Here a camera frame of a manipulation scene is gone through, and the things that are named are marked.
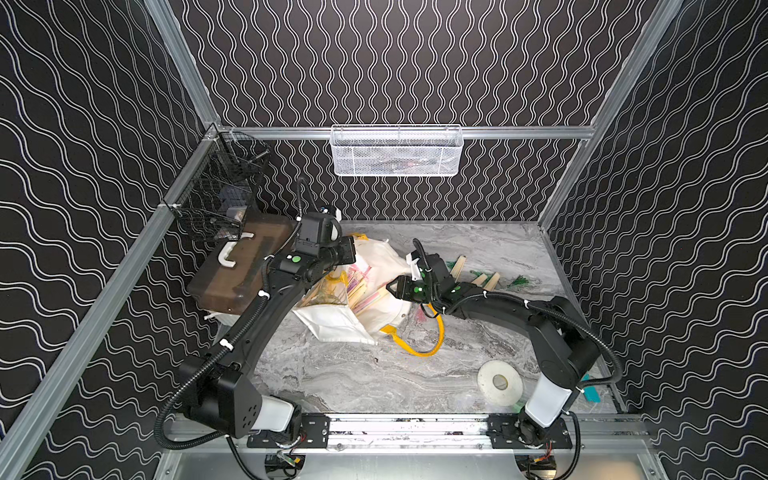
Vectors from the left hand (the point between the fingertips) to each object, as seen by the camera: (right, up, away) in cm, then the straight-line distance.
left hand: (352, 239), depth 78 cm
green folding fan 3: (+55, -14, +25) cm, 62 cm away
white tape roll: (+40, -39, +3) cm, 56 cm away
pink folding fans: (+1, -16, +19) cm, 25 cm away
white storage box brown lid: (-36, -11, +6) cm, 38 cm away
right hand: (+10, -14, +11) cm, 20 cm away
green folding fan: (+41, -13, +25) cm, 50 cm away
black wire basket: (-46, +12, +16) cm, 50 cm away
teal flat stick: (+64, -42, +2) cm, 77 cm away
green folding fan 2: (+35, -8, +28) cm, 45 cm away
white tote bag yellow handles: (-8, -18, +2) cm, 20 cm away
